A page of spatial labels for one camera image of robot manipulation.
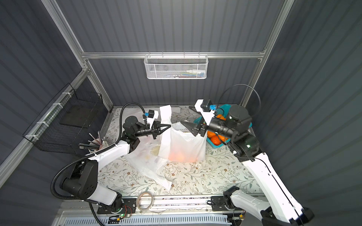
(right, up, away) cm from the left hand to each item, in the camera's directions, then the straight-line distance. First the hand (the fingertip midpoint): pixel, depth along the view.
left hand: (172, 128), depth 72 cm
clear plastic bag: (-19, -21, +17) cm, 33 cm away
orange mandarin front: (+27, -9, +19) cm, 34 cm away
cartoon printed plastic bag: (+3, -9, +6) cm, 11 cm away
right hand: (+8, +7, -19) cm, 22 cm away
